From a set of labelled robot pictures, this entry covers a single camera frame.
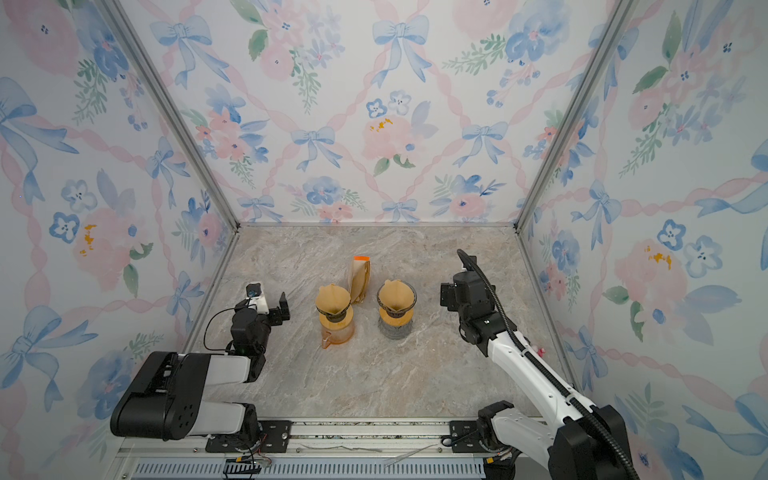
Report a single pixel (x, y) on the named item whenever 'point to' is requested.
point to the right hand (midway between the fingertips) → (465, 283)
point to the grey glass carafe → (395, 332)
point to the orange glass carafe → (336, 337)
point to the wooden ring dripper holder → (397, 321)
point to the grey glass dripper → (399, 313)
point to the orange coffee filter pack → (360, 278)
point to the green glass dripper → (334, 317)
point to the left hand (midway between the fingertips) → (268, 292)
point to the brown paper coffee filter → (396, 294)
